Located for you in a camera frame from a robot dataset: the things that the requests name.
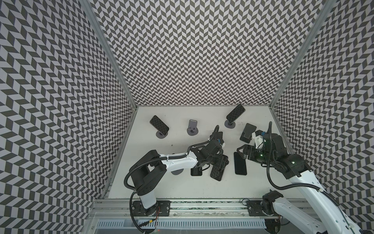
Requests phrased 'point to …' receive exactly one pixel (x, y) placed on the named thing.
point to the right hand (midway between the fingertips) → (242, 156)
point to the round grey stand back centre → (192, 129)
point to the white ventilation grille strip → (183, 224)
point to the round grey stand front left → (177, 172)
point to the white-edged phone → (196, 171)
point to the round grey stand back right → (229, 125)
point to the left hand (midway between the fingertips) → (223, 161)
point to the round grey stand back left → (160, 135)
